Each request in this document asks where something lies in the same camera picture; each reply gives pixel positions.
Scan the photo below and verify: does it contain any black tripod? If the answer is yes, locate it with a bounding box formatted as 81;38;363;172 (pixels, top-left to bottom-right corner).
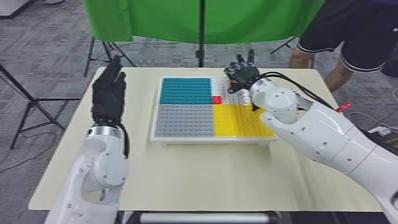
82;35;139;78
0;64;84;151

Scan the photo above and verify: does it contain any black stand pole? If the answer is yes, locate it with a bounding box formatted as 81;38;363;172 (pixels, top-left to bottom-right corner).
194;0;210;68

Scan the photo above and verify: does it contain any white studded square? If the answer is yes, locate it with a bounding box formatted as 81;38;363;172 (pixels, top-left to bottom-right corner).
210;76;255;105

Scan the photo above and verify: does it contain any pale grey bar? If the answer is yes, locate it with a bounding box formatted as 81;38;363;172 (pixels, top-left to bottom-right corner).
138;212;273;224

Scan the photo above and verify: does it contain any yellow studded square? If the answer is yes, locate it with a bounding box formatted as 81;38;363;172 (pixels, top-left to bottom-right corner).
212;103;278;138

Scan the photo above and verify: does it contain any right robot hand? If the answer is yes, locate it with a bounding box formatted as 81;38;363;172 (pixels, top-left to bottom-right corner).
223;49;264;95

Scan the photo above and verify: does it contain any black cable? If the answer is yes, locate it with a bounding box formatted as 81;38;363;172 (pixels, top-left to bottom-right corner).
258;70;338;113

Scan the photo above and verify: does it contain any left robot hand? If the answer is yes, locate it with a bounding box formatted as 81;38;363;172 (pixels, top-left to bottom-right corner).
90;56;130;125

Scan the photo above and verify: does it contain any teal studded square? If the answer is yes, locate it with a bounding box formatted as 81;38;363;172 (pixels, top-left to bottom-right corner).
159;77;216;105

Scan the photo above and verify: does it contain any grey studded square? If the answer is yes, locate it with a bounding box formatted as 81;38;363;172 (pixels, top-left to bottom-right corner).
154;103;218;138

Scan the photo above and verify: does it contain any person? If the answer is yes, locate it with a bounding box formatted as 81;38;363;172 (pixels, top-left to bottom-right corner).
287;0;398;93

